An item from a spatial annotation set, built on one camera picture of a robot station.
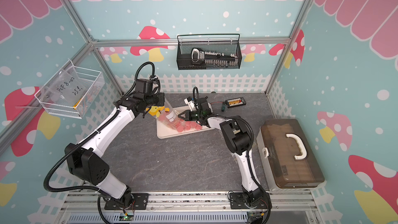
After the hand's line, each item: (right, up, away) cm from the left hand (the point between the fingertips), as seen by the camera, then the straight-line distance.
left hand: (163, 98), depth 83 cm
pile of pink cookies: (+10, -16, +17) cm, 26 cm away
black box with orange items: (+45, -1, +29) cm, 54 cm away
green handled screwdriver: (+36, -5, +26) cm, 45 cm away
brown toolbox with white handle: (+65, -31, -5) cm, 73 cm away
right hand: (+6, -10, +11) cm, 17 cm away
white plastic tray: (-3, -20, +14) cm, 25 cm away
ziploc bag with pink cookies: (+1, -9, +5) cm, 10 cm away
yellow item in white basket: (-35, -4, -15) cm, 38 cm away
